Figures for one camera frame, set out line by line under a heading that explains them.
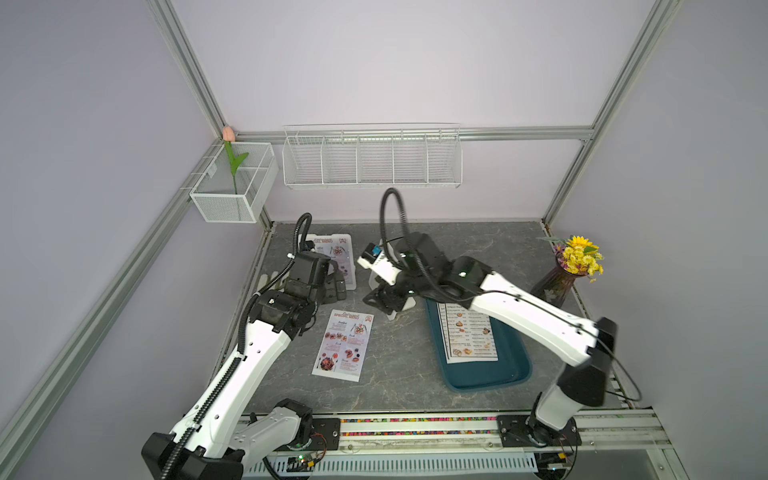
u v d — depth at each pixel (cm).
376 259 59
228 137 89
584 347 42
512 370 83
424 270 51
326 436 73
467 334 89
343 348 89
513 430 74
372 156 99
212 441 38
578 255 78
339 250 91
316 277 55
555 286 87
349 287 99
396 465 158
